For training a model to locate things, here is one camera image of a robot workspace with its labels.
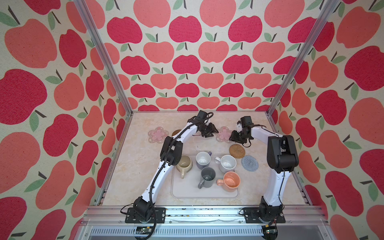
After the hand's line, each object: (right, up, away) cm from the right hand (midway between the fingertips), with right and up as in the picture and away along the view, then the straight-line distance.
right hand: (235, 138), depth 103 cm
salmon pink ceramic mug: (-8, -23, -19) cm, 31 cm away
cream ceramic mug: (-34, -13, -21) cm, 42 cm away
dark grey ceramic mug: (-21, -20, -17) cm, 33 cm away
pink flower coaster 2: (-7, +2, +5) cm, 9 cm away
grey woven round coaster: (+6, -15, -10) cm, 19 cm away
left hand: (-11, +3, 0) cm, 12 cm away
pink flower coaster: (-55, +2, +5) cm, 56 cm away
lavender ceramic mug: (-23, -13, -9) cm, 28 cm away
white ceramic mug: (-8, -14, -11) cm, 20 cm away
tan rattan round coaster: (0, -8, -4) cm, 9 cm away
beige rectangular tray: (-33, -26, -19) cm, 46 cm away
